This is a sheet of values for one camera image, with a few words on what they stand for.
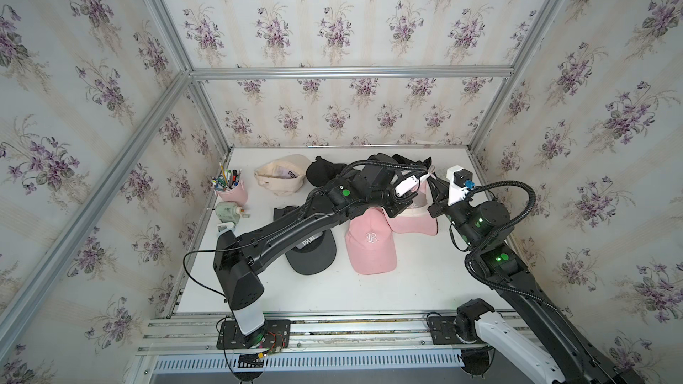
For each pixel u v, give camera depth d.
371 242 0.86
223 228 0.93
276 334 0.72
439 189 0.62
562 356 0.42
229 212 0.90
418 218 0.82
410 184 0.58
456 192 0.56
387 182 0.53
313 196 0.50
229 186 0.96
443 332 0.73
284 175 1.10
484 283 0.52
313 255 0.87
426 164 1.04
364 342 0.73
